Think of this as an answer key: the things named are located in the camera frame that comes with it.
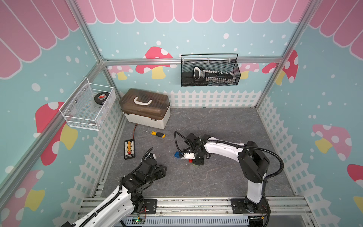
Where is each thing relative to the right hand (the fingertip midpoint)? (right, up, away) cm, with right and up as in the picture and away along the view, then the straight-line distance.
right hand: (197, 159), depth 89 cm
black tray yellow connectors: (-45, +6, +5) cm, 46 cm away
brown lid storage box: (-33, +33, +3) cm, 47 cm away
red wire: (-46, +17, +16) cm, 52 cm away
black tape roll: (-55, +38, -10) cm, 68 cm away
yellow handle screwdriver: (-23, +14, +11) cm, 29 cm away
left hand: (-20, -5, -7) cm, 22 cm away
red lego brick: (-4, +2, -10) cm, 11 cm away
